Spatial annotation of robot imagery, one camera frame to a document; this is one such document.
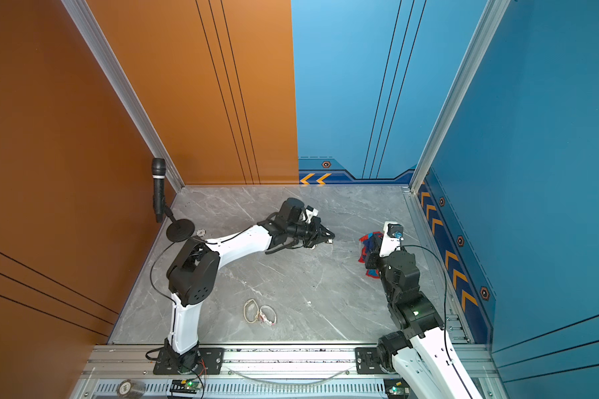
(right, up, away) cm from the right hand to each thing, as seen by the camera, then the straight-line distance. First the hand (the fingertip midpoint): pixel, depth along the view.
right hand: (377, 236), depth 72 cm
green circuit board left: (-55, -43, -2) cm, 70 cm away
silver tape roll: (-67, -39, -8) cm, 78 cm away
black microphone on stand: (-74, -1, +30) cm, 80 cm away
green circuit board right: (+5, -44, -1) cm, 44 cm away
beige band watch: (-40, -26, +11) cm, 49 cm away
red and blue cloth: (-3, -2, +3) cm, 5 cm away
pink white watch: (-35, -27, +7) cm, 45 cm away
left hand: (-10, 0, +11) cm, 15 cm away
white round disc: (-66, -2, +31) cm, 73 cm away
